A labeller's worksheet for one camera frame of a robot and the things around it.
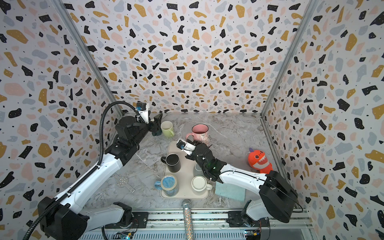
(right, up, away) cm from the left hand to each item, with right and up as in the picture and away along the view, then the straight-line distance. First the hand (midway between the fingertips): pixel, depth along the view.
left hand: (155, 110), depth 71 cm
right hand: (+15, -13, +6) cm, 21 cm away
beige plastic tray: (+12, -38, +19) cm, 44 cm away
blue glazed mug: (+6, -37, +4) cm, 38 cm away
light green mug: (0, -9, +27) cm, 28 cm away
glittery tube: (+15, -47, +4) cm, 50 cm away
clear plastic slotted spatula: (-23, -40, +15) cm, 48 cm away
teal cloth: (+39, -44, +12) cm, 60 cm away
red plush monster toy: (+56, -29, +16) cm, 65 cm away
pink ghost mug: (+21, -11, +2) cm, 24 cm away
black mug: (+5, -28, +15) cm, 32 cm away
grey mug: (+20, -32, +10) cm, 39 cm away
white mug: (+21, -38, +7) cm, 44 cm away
